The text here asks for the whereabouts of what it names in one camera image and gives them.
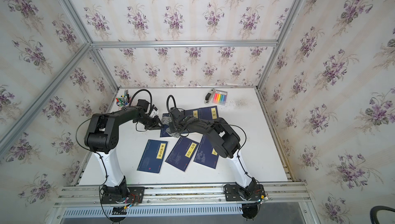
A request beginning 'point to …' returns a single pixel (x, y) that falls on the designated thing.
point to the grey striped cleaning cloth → (166, 120)
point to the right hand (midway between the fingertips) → (175, 127)
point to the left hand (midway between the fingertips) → (162, 127)
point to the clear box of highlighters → (219, 97)
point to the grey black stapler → (209, 96)
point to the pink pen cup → (123, 100)
